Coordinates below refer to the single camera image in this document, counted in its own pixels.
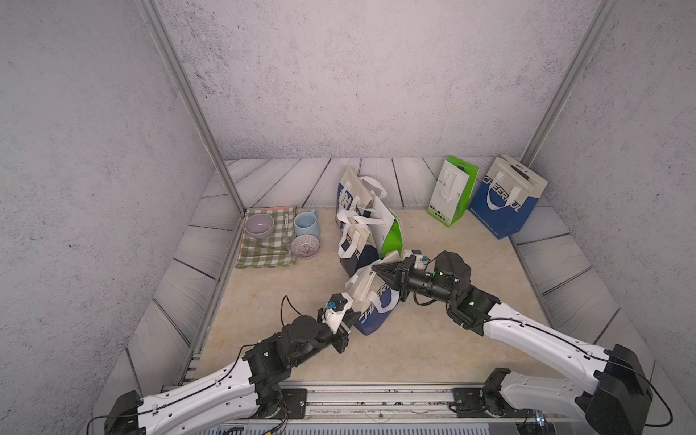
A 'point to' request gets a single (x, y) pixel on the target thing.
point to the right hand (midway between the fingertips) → (373, 268)
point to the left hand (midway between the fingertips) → (362, 318)
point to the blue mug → (307, 223)
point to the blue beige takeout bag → (507, 197)
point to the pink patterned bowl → (305, 246)
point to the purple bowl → (259, 226)
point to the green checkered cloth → (271, 251)
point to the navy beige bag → (357, 248)
